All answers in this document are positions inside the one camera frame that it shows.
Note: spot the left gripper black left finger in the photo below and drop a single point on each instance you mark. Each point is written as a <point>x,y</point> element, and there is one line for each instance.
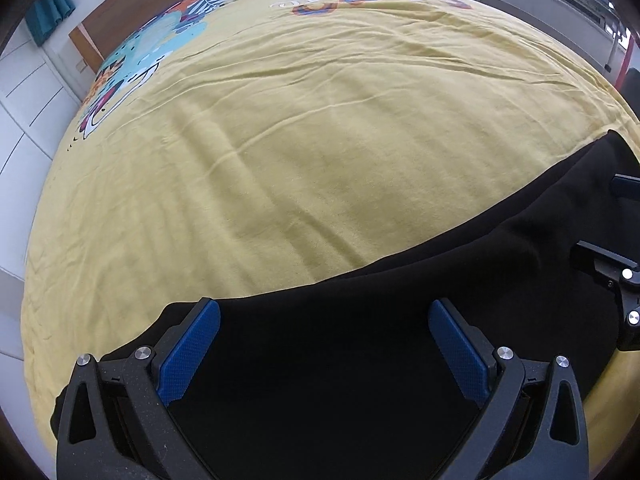
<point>115,422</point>

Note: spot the black pants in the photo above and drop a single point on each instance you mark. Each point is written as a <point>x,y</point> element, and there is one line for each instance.
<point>343,379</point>

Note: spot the yellow printed bed cover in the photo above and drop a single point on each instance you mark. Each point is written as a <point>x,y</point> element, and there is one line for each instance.
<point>233,148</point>

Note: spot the white wardrobe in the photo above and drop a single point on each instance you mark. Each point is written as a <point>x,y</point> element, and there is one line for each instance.
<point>36,107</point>

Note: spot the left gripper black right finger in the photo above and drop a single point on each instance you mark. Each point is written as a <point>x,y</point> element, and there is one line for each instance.
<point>530,422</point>

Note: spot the teal curtain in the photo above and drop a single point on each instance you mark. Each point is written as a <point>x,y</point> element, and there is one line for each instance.
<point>44,16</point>

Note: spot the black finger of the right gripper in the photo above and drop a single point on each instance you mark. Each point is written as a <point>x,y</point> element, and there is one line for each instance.
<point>624,186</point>
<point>619,276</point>

